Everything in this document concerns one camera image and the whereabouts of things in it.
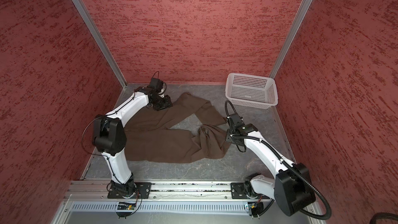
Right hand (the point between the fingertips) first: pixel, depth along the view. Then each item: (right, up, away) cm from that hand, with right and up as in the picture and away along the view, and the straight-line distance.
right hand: (230, 141), depth 84 cm
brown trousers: (-46, +1, +7) cm, 46 cm away
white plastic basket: (+27, +30, +34) cm, 53 cm away
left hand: (-36, +18, +9) cm, 41 cm away
